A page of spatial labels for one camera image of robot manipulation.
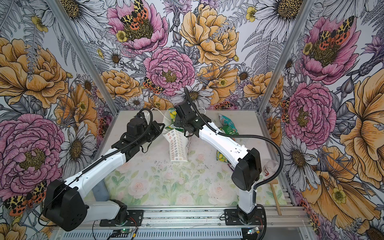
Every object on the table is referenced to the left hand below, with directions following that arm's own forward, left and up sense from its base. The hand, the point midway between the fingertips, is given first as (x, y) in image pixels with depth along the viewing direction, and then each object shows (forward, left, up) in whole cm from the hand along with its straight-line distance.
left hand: (166, 128), depth 81 cm
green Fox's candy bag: (+8, -3, +4) cm, 9 cm away
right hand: (+2, -8, +1) cm, 8 cm away
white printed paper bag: (-5, -6, -7) cm, 10 cm away
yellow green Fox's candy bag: (-6, -32, -21) cm, 39 cm away
